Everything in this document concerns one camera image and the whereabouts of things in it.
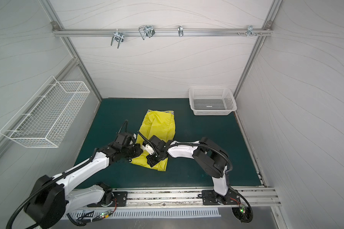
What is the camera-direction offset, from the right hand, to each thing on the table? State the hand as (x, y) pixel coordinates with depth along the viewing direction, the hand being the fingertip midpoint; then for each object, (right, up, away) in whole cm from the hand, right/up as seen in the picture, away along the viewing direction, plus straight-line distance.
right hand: (148, 161), depth 85 cm
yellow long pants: (+5, +22, +16) cm, 28 cm away
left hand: (-2, +7, -2) cm, 7 cm away
